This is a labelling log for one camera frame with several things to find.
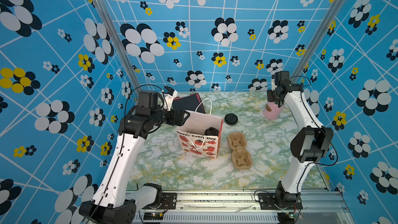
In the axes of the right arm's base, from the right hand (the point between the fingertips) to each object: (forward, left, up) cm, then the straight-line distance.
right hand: (277, 95), depth 90 cm
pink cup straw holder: (-2, 0, -13) cm, 13 cm away
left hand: (-21, +52, +12) cm, 58 cm away
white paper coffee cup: (-22, +39, -5) cm, 45 cm away
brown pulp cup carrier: (-31, +22, -19) cm, 42 cm away
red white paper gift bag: (-22, +45, -6) cm, 50 cm away
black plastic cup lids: (-4, +25, -19) cm, 32 cm away
